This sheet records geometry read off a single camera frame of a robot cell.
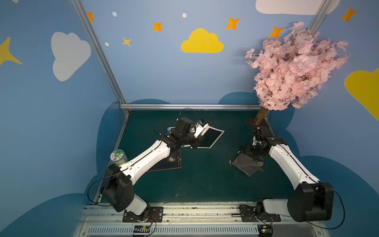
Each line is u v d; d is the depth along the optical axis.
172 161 0.93
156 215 0.75
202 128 0.69
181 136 0.60
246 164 0.90
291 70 0.65
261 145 0.61
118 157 0.86
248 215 0.74
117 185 0.41
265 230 0.73
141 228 0.73
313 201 0.41
